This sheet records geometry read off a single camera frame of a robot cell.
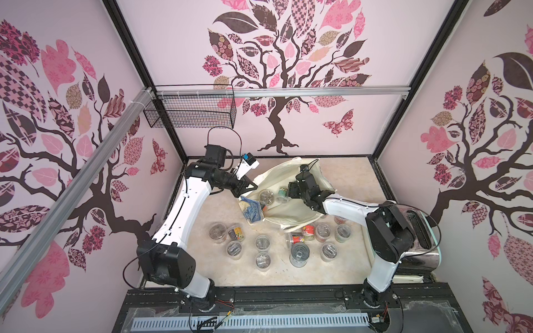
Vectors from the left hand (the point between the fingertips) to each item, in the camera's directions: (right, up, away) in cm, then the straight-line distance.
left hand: (252, 190), depth 75 cm
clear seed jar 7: (+30, -25, +4) cm, 39 cm away
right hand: (+18, +2, +19) cm, 26 cm away
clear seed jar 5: (-16, -19, +10) cm, 26 cm away
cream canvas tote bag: (+18, -11, +16) cm, 27 cm away
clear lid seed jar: (+5, -5, +20) cm, 21 cm away
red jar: (+17, -21, +9) cm, 28 cm away
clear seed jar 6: (+29, -19, +10) cm, 36 cm away
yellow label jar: (-8, -19, +10) cm, 23 cm away
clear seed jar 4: (+4, -28, +2) cm, 28 cm away
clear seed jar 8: (+37, -19, +10) cm, 43 cm away
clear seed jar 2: (+18, -25, +2) cm, 31 cm away
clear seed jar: (-8, -24, +5) cm, 26 cm away
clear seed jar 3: (+3, -22, +7) cm, 23 cm away
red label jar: (+23, -19, +10) cm, 32 cm away
